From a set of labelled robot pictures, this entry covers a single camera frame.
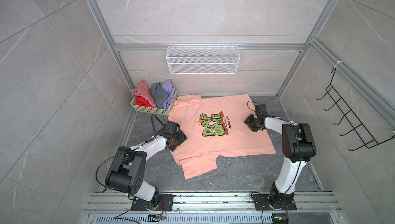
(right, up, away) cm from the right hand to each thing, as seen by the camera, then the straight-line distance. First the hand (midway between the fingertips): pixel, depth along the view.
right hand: (245, 120), depth 104 cm
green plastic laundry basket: (-55, +6, 0) cm, 55 cm away
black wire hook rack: (+37, +4, -36) cm, 52 cm away
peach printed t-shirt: (-21, -4, -3) cm, 22 cm away
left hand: (-42, -9, -11) cm, 44 cm away
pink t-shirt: (-70, +20, 0) cm, 73 cm away
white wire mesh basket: (-29, +41, -3) cm, 50 cm away
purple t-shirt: (-52, +21, +4) cm, 56 cm away
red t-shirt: (-70, +13, -6) cm, 71 cm away
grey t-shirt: (-60, +18, +3) cm, 63 cm away
